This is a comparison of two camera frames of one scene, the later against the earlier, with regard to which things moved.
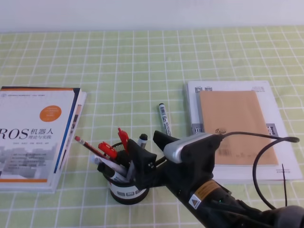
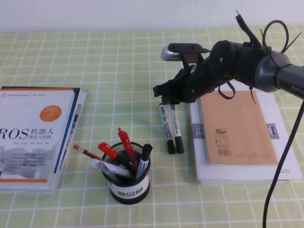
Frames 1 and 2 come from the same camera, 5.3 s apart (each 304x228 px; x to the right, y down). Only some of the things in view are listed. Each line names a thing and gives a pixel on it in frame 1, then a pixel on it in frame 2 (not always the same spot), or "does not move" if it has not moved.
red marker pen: [108, 149] does not move
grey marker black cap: [142, 141] to [178, 143]
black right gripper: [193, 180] to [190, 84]
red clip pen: [124, 137] does not move
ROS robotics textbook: [34, 123] does not move
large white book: [288, 168] does not move
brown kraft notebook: [236, 111] does not move
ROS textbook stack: [54, 184] does not move
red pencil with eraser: [84, 143] to [90, 154]
